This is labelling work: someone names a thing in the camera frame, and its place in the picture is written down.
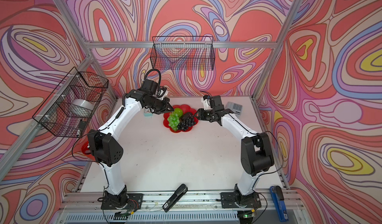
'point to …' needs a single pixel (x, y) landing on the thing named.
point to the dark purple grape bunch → (186, 120)
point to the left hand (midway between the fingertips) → (175, 109)
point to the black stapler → (180, 191)
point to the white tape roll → (81, 108)
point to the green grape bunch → (173, 120)
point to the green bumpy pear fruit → (178, 112)
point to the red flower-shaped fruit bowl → (186, 109)
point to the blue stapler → (277, 195)
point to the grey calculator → (236, 108)
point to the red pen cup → (86, 150)
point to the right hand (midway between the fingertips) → (197, 117)
